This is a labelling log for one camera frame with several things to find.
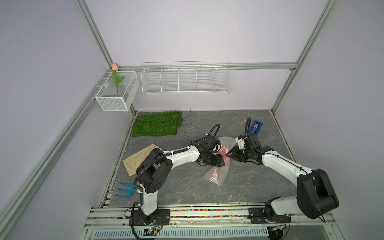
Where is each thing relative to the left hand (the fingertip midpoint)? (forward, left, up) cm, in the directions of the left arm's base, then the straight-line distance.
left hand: (221, 165), depth 85 cm
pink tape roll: (+25, -28, 0) cm, 38 cm away
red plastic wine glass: (+8, -3, +2) cm, 9 cm away
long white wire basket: (+51, +17, +25) cm, 60 cm away
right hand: (+6, -5, +2) cm, 8 cm away
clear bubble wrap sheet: (-7, +4, +2) cm, 8 cm away
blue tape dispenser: (+25, -31, -1) cm, 39 cm away
